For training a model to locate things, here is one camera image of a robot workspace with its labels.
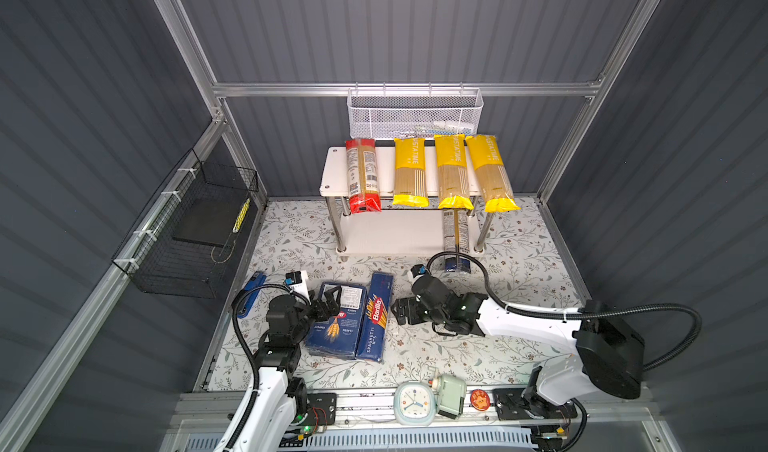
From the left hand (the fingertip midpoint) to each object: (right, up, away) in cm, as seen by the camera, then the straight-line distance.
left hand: (327, 290), depth 83 cm
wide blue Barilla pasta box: (+4, -12, -3) cm, 13 cm away
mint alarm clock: (+24, -25, -11) cm, 36 cm away
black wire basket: (-32, +14, -11) cm, 37 cm away
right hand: (+22, -5, 0) cm, 22 cm away
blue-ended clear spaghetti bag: (+39, +14, +14) cm, 44 cm away
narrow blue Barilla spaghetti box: (+13, -14, -1) cm, 19 cm away
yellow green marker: (-22, +21, -3) cm, 31 cm away
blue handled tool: (-25, +1, +12) cm, 28 cm away
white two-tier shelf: (+21, +16, +19) cm, 33 cm away
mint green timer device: (+32, -22, -10) cm, 41 cm away
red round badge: (+41, -26, -8) cm, 49 cm away
